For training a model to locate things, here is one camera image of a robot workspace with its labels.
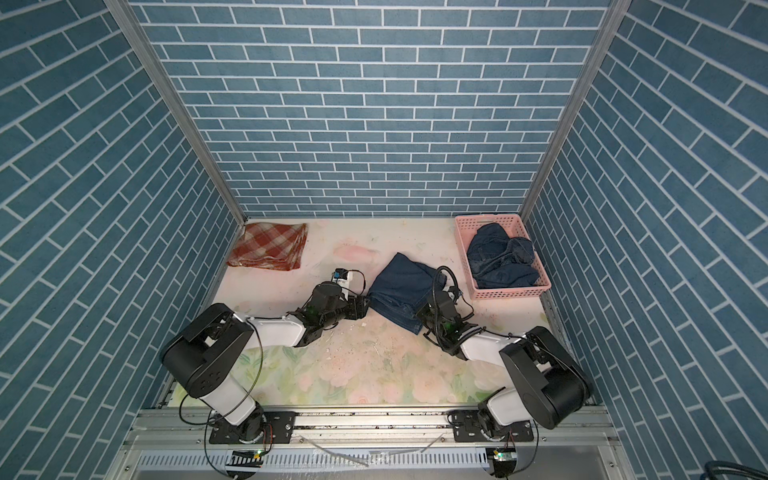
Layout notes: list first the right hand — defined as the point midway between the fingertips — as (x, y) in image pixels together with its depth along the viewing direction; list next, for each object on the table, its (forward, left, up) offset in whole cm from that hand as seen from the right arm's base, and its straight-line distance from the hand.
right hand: (413, 302), depth 92 cm
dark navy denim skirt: (+19, -28, 0) cm, 34 cm away
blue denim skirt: (+7, +5, -3) cm, 9 cm away
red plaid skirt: (+20, +54, -1) cm, 58 cm away
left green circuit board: (-42, +39, -7) cm, 58 cm away
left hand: (0, +15, 0) cm, 15 cm away
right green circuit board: (-36, -25, -10) cm, 45 cm away
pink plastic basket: (+36, -19, -2) cm, 41 cm away
